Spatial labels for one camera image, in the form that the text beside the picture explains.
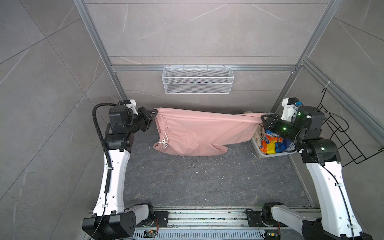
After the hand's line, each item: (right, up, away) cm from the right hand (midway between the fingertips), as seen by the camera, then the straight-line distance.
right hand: (261, 115), depth 63 cm
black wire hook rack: (+37, -12, +1) cm, 39 cm away
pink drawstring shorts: (-34, -8, +18) cm, 39 cm away
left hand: (-46, +4, +3) cm, 46 cm away
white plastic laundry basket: (+10, -19, +26) cm, 34 cm away
